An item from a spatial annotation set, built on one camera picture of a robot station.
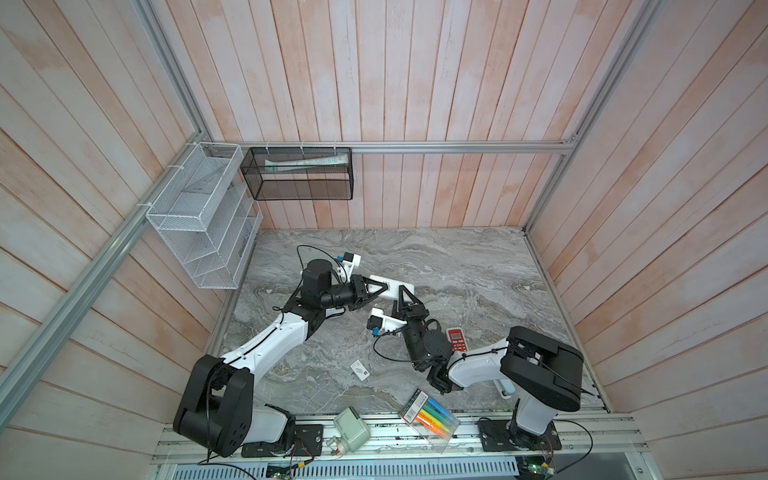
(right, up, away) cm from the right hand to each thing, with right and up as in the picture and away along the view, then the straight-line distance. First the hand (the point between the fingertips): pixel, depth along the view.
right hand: (406, 287), depth 78 cm
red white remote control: (+17, -17, +12) cm, 27 cm away
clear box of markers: (+6, -34, -2) cm, 35 cm away
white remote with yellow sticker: (-4, -1, -2) cm, 4 cm away
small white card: (-13, -24, +6) cm, 28 cm away
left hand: (-5, -1, -2) cm, 6 cm away
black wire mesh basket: (-33, +38, +27) cm, 58 cm away
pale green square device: (-14, -34, -6) cm, 37 cm away
